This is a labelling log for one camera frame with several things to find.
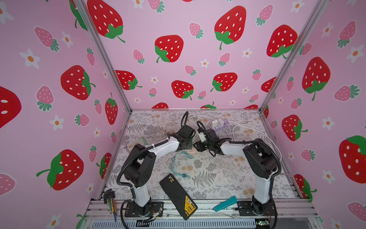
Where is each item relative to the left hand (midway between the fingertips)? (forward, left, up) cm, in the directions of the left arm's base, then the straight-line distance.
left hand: (189, 144), depth 93 cm
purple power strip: (+22, -29, -4) cm, 37 cm away
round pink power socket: (-4, -2, -3) cm, 6 cm away
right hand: (+2, -6, -5) cm, 8 cm away
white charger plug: (+17, -20, +1) cm, 27 cm away
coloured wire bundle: (-32, +44, -5) cm, 55 cm away
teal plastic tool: (-32, -24, -6) cm, 41 cm away
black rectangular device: (-34, +3, -4) cm, 34 cm away
